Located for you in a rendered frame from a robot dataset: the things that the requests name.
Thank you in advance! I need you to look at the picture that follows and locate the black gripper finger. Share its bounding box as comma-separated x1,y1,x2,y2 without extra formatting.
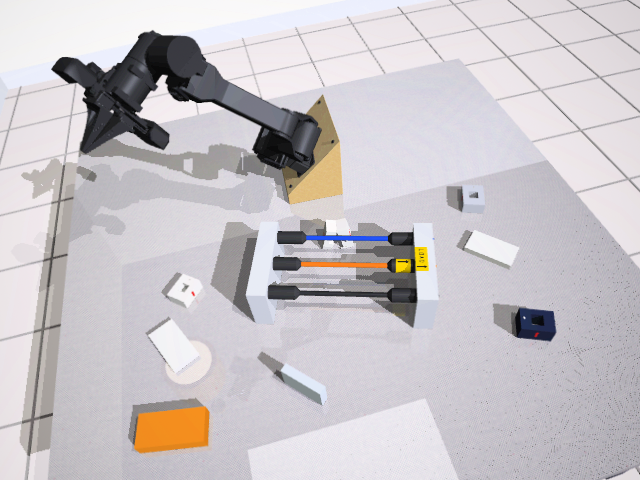
83,118,135,154
79,97,114,152

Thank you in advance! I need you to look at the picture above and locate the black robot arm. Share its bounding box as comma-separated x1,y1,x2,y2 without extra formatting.
126,30,322,177

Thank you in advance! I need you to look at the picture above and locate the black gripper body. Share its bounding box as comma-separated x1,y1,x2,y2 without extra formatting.
51,56,169,151

